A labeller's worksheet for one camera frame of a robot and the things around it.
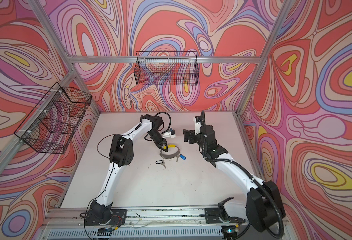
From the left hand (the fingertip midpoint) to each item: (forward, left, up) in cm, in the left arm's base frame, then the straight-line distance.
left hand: (168, 148), depth 95 cm
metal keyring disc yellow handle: (-4, -1, -2) cm, 5 cm away
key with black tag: (-8, +5, -3) cm, 10 cm away
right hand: (+1, -14, +16) cm, 22 cm away
